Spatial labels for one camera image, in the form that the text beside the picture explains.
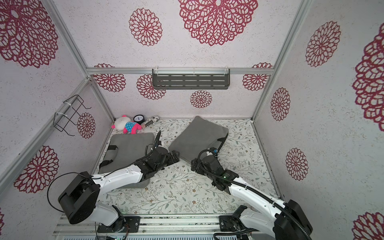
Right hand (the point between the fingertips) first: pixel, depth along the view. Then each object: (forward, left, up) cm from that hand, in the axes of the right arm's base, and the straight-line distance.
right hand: (196, 162), depth 81 cm
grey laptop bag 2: (+26, 0, -11) cm, 28 cm away
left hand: (+6, +13, -3) cm, 14 cm away
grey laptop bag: (+14, +49, -9) cm, 52 cm away
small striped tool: (+40, +37, -10) cm, 55 cm away
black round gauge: (+42, +46, -9) cm, 63 cm away
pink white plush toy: (+34, +53, -5) cm, 64 cm away
